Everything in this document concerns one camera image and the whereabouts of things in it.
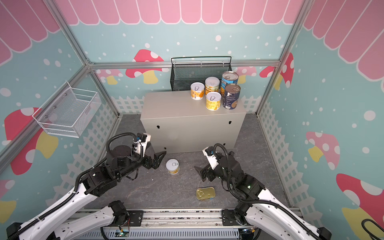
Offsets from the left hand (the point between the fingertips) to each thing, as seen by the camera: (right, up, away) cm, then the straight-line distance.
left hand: (157, 152), depth 69 cm
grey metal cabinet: (+8, +15, +8) cm, 18 cm away
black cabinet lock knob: (+35, +14, +9) cm, 39 cm away
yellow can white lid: (+4, -11, +18) cm, 21 cm away
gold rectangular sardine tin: (+22, -23, +9) cm, 33 cm away
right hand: (+21, -5, +2) cm, 21 cm away
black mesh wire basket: (+11, +49, +28) cm, 57 cm away
